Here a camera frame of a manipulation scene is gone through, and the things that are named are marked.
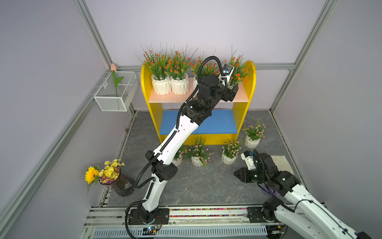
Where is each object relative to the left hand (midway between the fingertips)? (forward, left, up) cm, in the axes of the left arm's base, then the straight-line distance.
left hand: (231, 79), depth 65 cm
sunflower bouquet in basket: (-29, +55, -26) cm, 67 cm away
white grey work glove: (-20, -37, -49) cm, 65 cm away
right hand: (-27, -3, -38) cm, 47 cm away
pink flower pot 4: (-5, -20, -38) cm, 43 cm away
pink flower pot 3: (-16, -3, -35) cm, 38 cm away
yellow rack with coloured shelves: (-2, 0, -33) cm, 33 cm away
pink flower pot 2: (-15, +15, -39) cm, 44 cm away
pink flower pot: (-17, +27, -39) cm, 50 cm away
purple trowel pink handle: (-39, -11, -27) cm, 49 cm away
